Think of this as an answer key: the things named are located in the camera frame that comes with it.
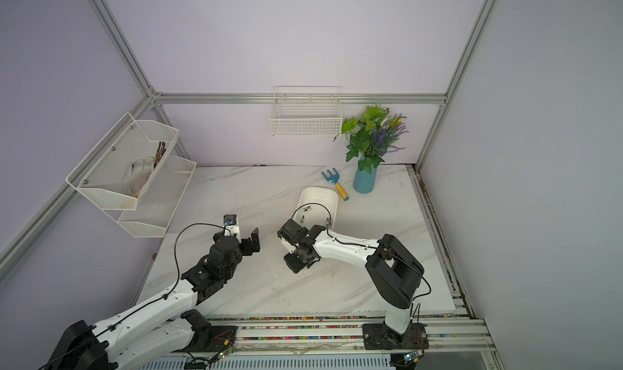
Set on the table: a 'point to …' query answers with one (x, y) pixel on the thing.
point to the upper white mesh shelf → (116, 169)
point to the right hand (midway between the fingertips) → (297, 264)
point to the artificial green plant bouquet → (371, 135)
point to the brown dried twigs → (160, 152)
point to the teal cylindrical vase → (363, 181)
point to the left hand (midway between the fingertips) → (244, 231)
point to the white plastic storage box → (314, 215)
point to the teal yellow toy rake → (335, 178)
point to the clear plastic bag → (137, 174)
